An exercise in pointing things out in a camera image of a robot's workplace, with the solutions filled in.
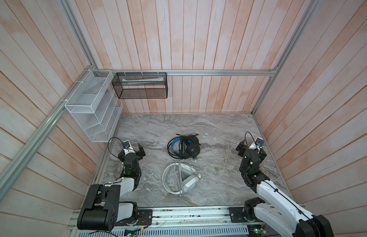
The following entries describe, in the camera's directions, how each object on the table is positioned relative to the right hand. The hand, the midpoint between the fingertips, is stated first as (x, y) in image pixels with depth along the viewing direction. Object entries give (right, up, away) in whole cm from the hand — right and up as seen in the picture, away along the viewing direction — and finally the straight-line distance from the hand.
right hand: (253, 143), depth 80 cm
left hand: (-69, -4, +8) cm, 70 cm away
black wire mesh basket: (-69, +39, +23) cm, 83 cm away
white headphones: (-35, -18, -2) cm, 40 cm away
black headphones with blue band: (-36, -3, +10) cm, 37 cm away
